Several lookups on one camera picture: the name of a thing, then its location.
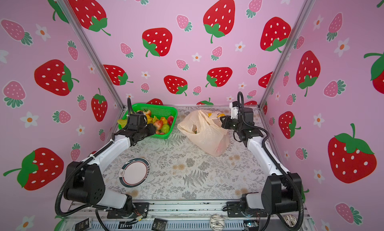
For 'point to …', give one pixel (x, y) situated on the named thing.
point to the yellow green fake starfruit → (123, 122)
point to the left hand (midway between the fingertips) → (153, 127)
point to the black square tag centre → (159, 224)
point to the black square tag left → (82, 225)
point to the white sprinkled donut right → (291, 220)
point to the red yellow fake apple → (158, 124)
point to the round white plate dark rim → (133, 172)
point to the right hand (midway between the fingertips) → (220, 117)
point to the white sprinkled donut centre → (217, 222)
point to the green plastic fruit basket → (158, 110)
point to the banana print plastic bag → (205, 128)
